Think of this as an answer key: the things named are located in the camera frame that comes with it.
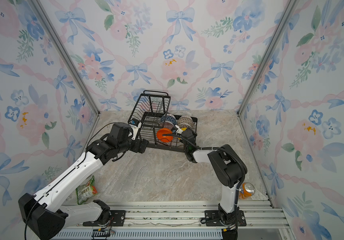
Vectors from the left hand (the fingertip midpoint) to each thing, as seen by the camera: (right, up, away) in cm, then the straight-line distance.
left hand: (141, 138), depth 76 cm
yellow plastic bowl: (+23, +4, +17) cm, 29 cm away
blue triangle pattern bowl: (+13, +13, +33) cm, 38 cm away
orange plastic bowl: (+11, -2, +24) cm, 27 cm away
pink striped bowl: (+11, +8, +29) cm, 32 cm away
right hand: (+27, +6, +20) cm, 34 cm away
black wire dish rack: (+1, +12, +30) cm, 32 cm away
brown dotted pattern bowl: (+25, +10, +34) cm, 43 cm away
